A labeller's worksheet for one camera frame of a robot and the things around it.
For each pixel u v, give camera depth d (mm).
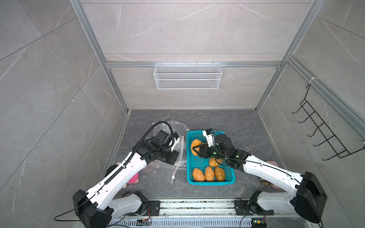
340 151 589
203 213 729
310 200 397
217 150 629
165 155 591
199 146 711
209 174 798
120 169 432
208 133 698
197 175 799
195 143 757
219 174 801
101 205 378
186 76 1007
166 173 746
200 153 689
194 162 898
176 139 668
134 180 799
